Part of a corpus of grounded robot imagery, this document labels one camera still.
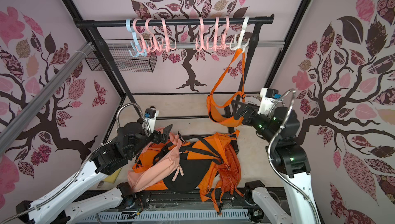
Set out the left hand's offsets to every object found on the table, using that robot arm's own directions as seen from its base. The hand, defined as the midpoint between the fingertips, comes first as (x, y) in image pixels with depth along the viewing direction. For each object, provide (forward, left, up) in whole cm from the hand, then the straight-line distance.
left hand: (161, 125), depth 68 cm
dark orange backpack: (-15, -30, -25) cm, 42 cm away
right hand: (+1, -32, +14) cm, 35 cm away
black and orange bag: (-7, -16, -24) cm, 30 cm away
